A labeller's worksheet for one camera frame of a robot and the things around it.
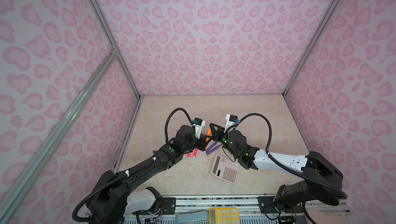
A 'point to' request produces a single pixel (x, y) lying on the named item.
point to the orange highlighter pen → (209, 132)
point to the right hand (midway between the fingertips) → (208, 124)
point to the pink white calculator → (225, 169)
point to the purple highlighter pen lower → (213, 149)
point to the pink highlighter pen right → (195, 153)
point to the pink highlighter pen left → (188, 155)
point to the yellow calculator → (224, 216)
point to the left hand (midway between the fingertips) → (212, 134)
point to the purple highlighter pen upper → (210, 146)
